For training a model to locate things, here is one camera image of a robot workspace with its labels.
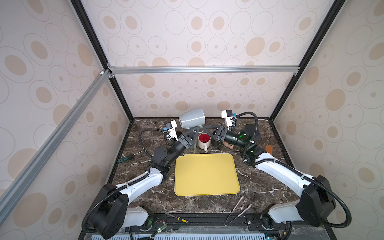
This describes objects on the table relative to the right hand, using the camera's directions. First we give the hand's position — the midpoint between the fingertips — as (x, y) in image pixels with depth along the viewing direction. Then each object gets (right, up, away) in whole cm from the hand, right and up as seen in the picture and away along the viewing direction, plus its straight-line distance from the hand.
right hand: (204, 131), depth 64 cm
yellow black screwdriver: (-12, -43, +10) cm, 46 cm away
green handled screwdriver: (-47, -17, +32) cm, 60 cm away
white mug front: (+2, -6, +38) cm, 38 cm away
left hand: (-1, 0, -3) cm, 3 cm away
